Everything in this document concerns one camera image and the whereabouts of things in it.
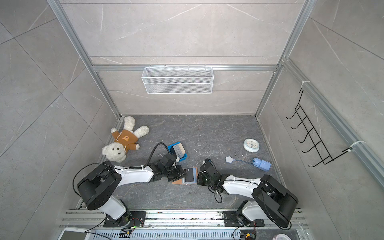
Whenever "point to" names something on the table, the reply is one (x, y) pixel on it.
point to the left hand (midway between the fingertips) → (188, 172)
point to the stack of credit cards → (179, 149)
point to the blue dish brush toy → (256, 162)
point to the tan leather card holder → (182, 180)
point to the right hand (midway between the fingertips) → (196, 177)
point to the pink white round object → (282, 236)
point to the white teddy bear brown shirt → (125, 140)
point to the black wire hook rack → (306, 125)
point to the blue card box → (171, 151)
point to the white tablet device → (77, 233)
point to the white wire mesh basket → (178, 80)
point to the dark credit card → (189, 177)
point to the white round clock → (251, 145)
